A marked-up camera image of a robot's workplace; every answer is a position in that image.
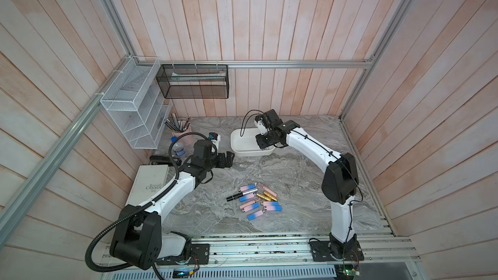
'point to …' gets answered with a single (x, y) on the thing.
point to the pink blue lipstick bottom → (254, 214)
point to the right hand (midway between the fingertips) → (259, 140)
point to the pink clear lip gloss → (262, 188)
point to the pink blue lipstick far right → (274, 208)
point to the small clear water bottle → (179, 149)
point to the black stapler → (163, 160)
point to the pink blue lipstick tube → (247, 197)
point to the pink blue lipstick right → (271, 203)
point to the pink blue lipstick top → (244, 188)
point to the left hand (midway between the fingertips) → (225, 156)
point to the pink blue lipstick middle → (249, 203)
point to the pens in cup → (177, 125)
